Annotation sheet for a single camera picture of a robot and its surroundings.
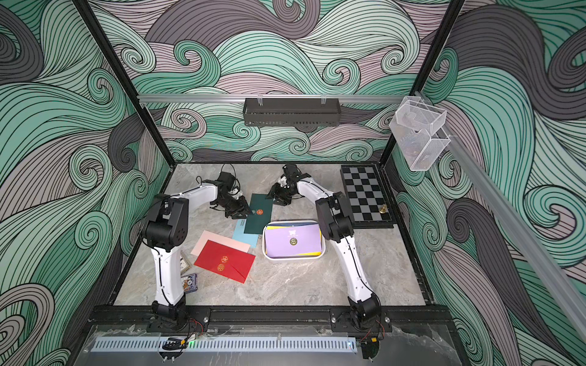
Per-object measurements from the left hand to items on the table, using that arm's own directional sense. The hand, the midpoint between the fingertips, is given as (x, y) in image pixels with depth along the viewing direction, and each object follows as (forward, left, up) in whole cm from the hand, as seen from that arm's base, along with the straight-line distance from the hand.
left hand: (250, 212), depth 98 cm
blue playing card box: (-30, +18, -1) cm, 35 cm away
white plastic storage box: (-8, -17, +4) cm, 19 cm away
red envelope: (-21, +7, -2) cm, 22 cm away
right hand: (+8, -9, -1) cm, 12 cm away
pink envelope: (-12, +12, -3) cm, 17 cm away
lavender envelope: (-14, -19, +2) cm, 24 cm away
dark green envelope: (+1, -4, -2) cm, 4 cm away
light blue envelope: (-9, +4, -4) cm, 11 cm away
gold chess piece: (0, -57, +3) cm, 57 cm away
